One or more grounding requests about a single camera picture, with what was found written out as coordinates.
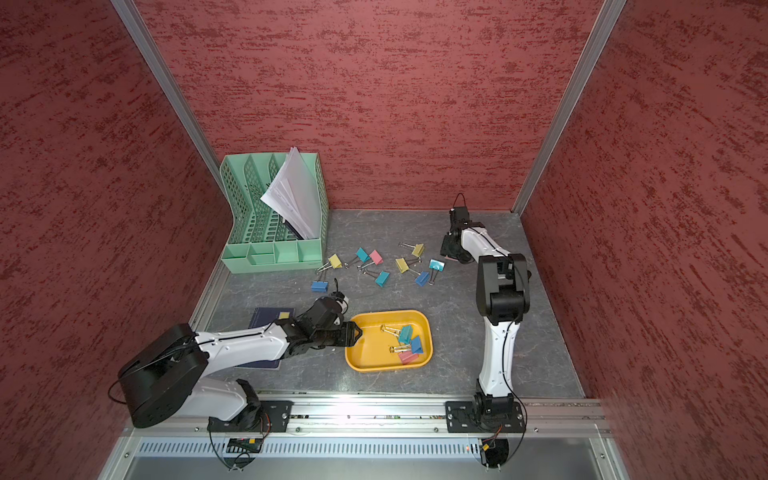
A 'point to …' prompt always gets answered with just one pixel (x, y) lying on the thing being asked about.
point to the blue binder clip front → (414, 346)
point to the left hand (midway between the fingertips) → (352, 338)
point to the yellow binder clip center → (402, 265)
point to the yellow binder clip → (334, 262)
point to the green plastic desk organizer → (262, 239)
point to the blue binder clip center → (422, 279)
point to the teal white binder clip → (435, 264)
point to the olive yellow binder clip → (418, 248)
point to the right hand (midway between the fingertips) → (453, 254)
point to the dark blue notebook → (263, 316)
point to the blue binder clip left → (319, 286)
